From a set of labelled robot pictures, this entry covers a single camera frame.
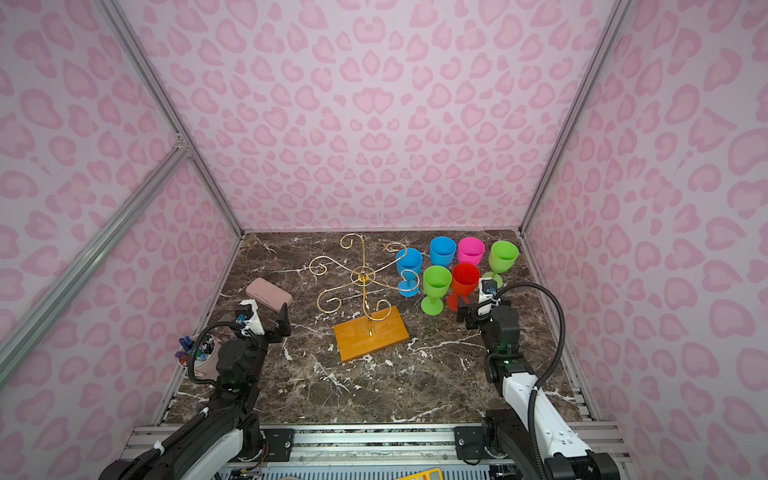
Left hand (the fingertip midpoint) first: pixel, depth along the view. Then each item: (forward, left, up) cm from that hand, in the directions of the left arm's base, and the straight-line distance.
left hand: (268, 302), depth 81 cm
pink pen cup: (-14, +15, -6) cm, 21 cm away
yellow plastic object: (-38, -40, -15) cm, 57 cm away
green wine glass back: (+10, -47, -6) cm, 49 cm away
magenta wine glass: (+19, -58, -3) cm, 62 cm away
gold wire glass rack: (-1, -24, -15) cm, 28 cm away
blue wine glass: (+19, -50, -3) cm, 53 cm away
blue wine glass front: (+13, -39, -1) cm, 41 cm away
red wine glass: (+7, -55, -2) cm, 55 cm away
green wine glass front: (+16, -68, -2) cm, 70 cm away
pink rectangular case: (+12, +8, -16) cm, 22 cm away
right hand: (+2, -57, 0) cm, 57 cm away
